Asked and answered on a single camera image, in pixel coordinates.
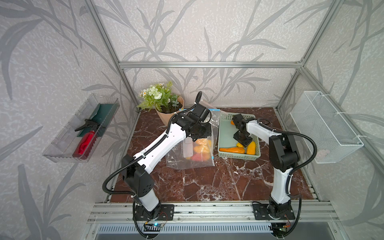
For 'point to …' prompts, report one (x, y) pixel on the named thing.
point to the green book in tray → (104, 117)
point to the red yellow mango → (200, 157)
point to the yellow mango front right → (251, 148)
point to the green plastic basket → (227, 129)
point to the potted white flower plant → (161, 97)
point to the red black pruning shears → (85, 144)
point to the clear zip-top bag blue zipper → (187, 162)
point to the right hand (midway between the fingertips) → (238, 140)
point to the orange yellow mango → (201, 149)
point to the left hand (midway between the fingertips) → (210, 134)
